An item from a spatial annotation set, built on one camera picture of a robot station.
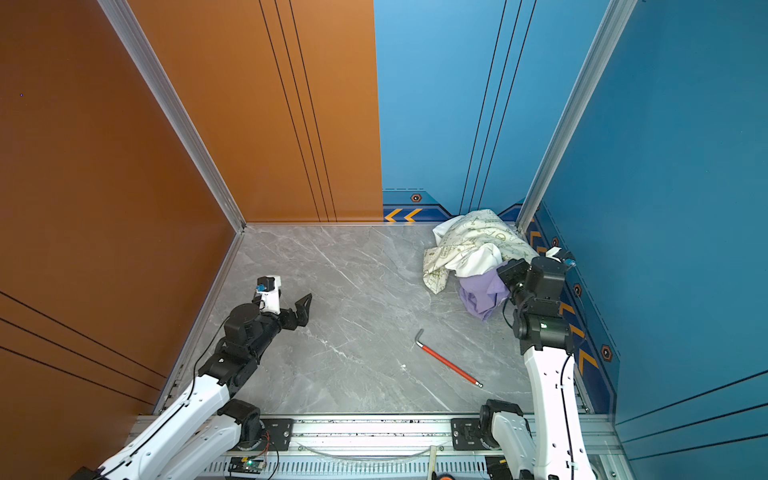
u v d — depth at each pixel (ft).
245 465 2.32
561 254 2.01
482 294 2.85
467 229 3.28
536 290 1.68
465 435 2.37
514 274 2.07
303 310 2.37
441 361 2.78
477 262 2.81
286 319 2.30
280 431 2.44
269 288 2.19
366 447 2.40
